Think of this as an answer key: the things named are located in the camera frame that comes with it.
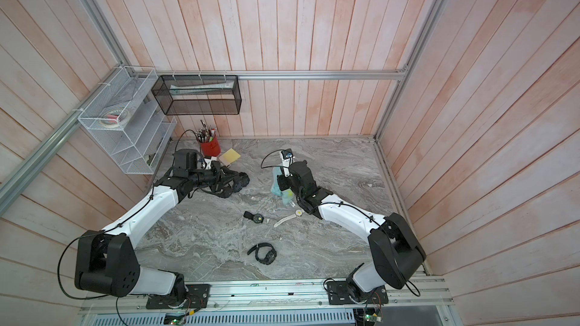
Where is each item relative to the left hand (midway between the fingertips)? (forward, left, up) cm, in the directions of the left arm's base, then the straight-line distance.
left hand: (239, 175), depth 81 cm
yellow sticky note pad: (+24, +11, -19) cm, 32 cm away
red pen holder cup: (+25, +20, -14) cm, 34 cm away
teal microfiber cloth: (-3, -18, -10) cm, 20 cm away
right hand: (+5, -15, -1) cm, 16 cm away
